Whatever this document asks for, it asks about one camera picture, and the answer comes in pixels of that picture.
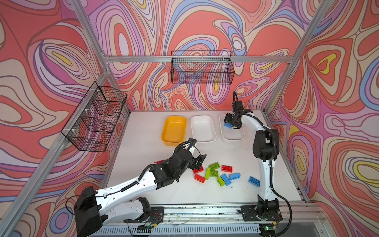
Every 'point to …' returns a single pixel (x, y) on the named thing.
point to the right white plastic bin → (228, 134)
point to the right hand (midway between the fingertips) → (230, 124)
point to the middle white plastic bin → (203, 128)
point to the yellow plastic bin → (174, 130)
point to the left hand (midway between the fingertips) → (197, 150)
